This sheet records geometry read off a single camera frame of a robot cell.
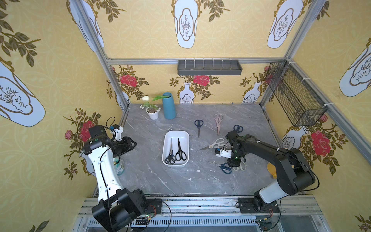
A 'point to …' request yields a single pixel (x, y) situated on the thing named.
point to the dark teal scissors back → (198, 123)
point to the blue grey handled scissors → (171, 158)
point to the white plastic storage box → (183, 137)
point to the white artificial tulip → (146, 98)
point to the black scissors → (180, 154)
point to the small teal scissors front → (225, 168)
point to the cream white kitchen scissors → (217, 144)
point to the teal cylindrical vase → (169, 107)
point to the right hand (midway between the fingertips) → (229, 161)
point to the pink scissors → (218, 120)
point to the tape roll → (120, 168)
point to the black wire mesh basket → (303, 107)
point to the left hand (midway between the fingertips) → (130, 145)
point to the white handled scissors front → (240, 166)
